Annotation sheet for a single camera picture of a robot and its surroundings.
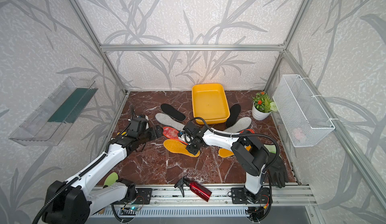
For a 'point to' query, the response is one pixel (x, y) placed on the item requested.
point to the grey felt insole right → (240, 125)
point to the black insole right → (235, 110)
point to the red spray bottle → (198, 189)
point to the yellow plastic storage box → (209, 102)
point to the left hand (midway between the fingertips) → (157, 131)
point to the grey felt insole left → (167, 121)
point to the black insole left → (173, 112)
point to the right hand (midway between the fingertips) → (190, 147)
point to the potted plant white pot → (263, 106)
